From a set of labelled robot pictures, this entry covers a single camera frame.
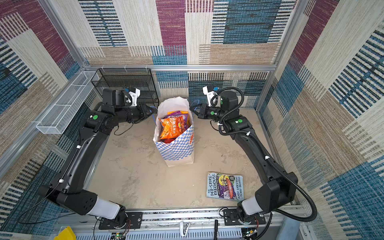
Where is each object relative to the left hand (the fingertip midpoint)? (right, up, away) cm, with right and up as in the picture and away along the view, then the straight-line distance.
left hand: (156, 107), depth 67 cm
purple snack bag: (+11, -2, +21) cm, 24 cm away
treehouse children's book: (+33, -41, +14) cm, 54 cm away
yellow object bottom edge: (-42, -58, +3) cm, 72 cm away
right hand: (+15, -1, +1) cm, 15 cm away
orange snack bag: (+5, -9, +12) cm, 16 cm away
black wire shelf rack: (-33, +23, +35) cm, 54 cm away
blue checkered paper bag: (+9, -21, +7) cm, 24 cm away
